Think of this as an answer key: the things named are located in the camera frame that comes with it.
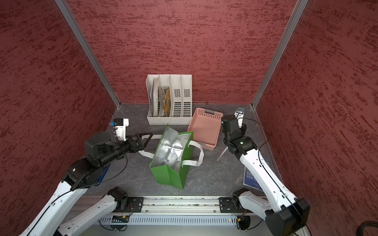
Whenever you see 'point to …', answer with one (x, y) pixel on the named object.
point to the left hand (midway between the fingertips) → (146, 138)
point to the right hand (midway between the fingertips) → (234, 124)
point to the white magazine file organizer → (181, 103)
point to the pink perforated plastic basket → (205, 125)
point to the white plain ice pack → (226, 149)
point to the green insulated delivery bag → (190, 154)
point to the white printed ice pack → (172, 159)
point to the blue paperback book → (250, 180)
